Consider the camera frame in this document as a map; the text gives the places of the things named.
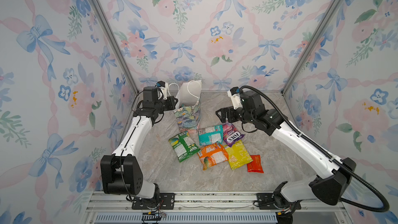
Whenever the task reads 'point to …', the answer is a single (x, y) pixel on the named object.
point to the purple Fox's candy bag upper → (231, 135)
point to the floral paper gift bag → (188, 98)
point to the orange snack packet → (212, 155)
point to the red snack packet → (255, 166)
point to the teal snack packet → (210, 135)
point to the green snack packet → (184, 146)
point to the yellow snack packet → (238, 155)
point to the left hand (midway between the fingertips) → (178, 98)
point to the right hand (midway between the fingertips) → (223, 109)
